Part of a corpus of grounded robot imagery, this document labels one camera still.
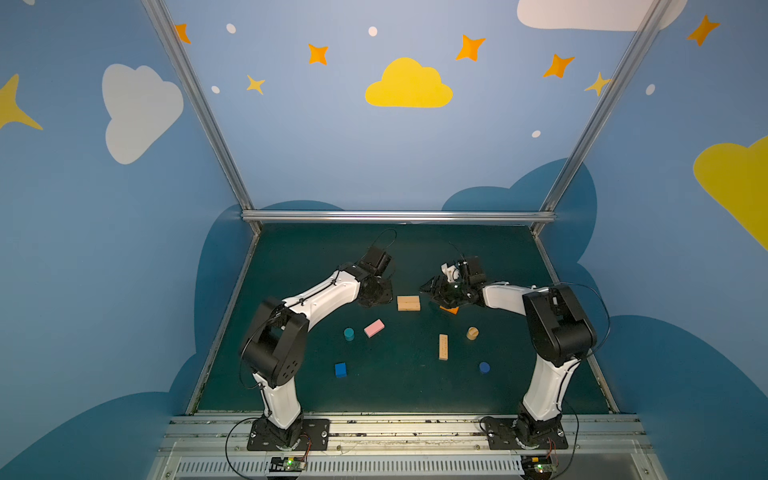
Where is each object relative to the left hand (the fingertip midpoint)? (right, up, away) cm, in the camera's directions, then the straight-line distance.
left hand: (391, 296), depth 91 cm
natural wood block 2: (+16, -15, -2) cm, 22 cm away
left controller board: (-25, -38, -20) cm, 50 cm away
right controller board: (+36, -38, -19) cm, 56 cm away
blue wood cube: (-14, -20, -7) cm, 26 cm away
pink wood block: (-5, -10, +2) cm, 12 cm away
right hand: (+12, +1, +6) cm, 13 cm away
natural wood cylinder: (+25, -11, 0) cm, 28 cm away
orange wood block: (+21, -6, +7) cm, 23 cm away
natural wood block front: (+6, -4, +8) cm, 11 cm away
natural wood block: (+6, -2, +7) cm, 10 cm away
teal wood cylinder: (-13, -11, -1) cm, 17 cm away
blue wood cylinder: (+27, -20, -5) cm, 34 cm away
